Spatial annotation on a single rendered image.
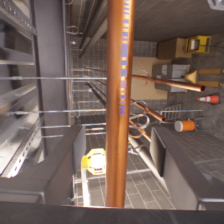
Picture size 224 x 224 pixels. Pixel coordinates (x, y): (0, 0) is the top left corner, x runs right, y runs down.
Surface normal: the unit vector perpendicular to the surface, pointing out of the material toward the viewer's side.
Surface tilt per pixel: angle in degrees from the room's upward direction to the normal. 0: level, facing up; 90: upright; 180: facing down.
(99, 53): 90
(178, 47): 90
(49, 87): 90
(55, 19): 90
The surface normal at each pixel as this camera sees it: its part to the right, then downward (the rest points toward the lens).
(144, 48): 0.22, 0.27
